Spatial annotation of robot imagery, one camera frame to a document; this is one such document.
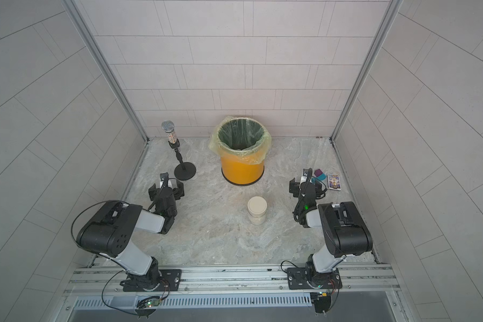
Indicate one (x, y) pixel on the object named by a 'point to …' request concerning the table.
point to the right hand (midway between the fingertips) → (304, 176)
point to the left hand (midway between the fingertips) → (170, 179)
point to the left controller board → (147, 306)
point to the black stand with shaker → (186, 170)
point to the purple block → (318, 172)
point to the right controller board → (322, 301)
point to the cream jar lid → (257, 204)
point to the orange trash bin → (239, 174)
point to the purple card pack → (334, 182)
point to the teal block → (322, 177)
